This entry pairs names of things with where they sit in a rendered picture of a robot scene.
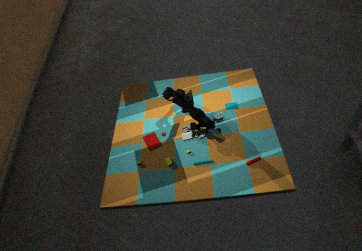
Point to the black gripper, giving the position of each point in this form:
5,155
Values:
198,126

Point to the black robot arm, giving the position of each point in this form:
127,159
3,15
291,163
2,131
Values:
180,98

